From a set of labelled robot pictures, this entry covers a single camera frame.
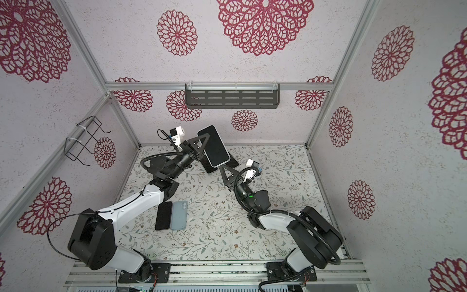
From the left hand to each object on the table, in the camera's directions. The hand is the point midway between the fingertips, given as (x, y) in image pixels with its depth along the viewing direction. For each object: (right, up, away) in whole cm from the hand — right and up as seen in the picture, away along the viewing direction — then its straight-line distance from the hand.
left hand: (210, 137), depth 65 cm
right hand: (+4, -10, +1) cm, 11 cm away
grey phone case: (-18, -36, +25) cm, 47 cm away
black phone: (-28, -37, +29) cm, 55 cm away
